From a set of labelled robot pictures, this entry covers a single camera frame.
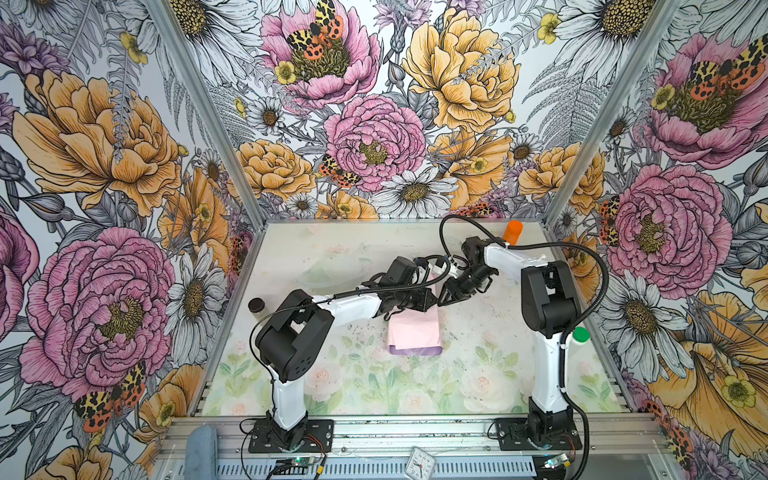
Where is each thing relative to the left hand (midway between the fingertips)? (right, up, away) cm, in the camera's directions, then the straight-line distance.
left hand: (433, 307), depth 90 cm
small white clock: (-6, -32, -21) cm, 38 cm away
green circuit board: (-33, -33, -18) cm, 50 cm away
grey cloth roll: (-55, -31, -21) cm, 66 cm away
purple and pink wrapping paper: (-6, -6, -5) cm, 10 cm away
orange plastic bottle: (+31, +23, +18) cm, 43 cm away
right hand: (+5, -1, +3) cm, 6 cm away
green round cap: (+39, -6, -8) cm, 40 cm away
